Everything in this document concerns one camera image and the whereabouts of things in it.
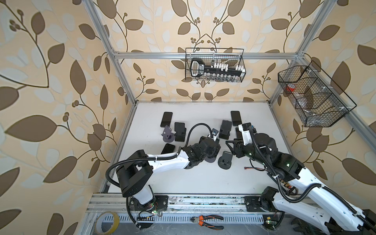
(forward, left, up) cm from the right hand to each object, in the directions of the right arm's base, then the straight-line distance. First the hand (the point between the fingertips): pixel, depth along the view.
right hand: (229, 141), depth 70 cm
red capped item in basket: (+32, -42, +5) cm, 53 cm away
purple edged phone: (+34, +37, -23) cm, 56 cm away
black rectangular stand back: (+21, -5, -17) cm, 27 cm away
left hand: (+7, +6, -11) cm, 14 cm away
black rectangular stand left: (+19, +26, -19) cm, 37 cm away
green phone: (+35, -16, -25) cm, 45 cm away
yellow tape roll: (-28, +63, -20) cm, 72 cm away
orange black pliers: (-29, +16, -24) cm, 40 cm away
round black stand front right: (-2, 0, -20) cm, 20 cm away
